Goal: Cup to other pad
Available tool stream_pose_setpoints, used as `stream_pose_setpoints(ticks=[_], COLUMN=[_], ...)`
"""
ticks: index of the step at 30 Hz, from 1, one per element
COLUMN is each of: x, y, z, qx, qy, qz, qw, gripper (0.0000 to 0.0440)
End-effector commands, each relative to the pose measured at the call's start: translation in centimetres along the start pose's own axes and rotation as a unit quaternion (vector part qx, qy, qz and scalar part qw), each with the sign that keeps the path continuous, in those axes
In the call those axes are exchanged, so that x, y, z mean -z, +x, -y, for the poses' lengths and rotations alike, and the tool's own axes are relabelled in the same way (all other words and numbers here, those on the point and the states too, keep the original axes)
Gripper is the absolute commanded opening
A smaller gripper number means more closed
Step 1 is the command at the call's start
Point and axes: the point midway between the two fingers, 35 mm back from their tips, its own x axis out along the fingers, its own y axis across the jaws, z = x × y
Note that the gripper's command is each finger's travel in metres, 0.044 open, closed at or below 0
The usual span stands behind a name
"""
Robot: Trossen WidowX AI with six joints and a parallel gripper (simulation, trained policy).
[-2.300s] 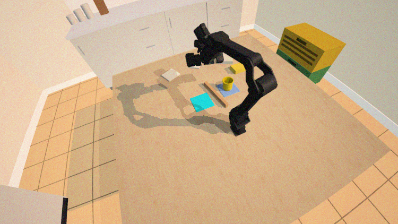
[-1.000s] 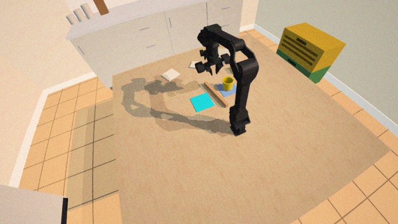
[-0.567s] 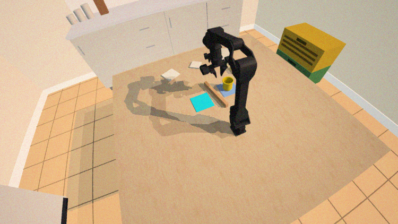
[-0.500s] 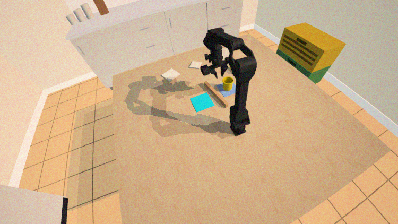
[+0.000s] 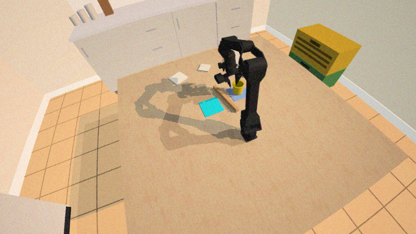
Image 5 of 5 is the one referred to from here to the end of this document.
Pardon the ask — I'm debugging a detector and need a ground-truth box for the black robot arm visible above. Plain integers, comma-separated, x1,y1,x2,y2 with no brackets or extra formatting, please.
218,35,268,143

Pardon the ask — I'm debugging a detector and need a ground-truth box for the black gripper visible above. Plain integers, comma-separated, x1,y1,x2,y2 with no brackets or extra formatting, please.
214,62,243,87

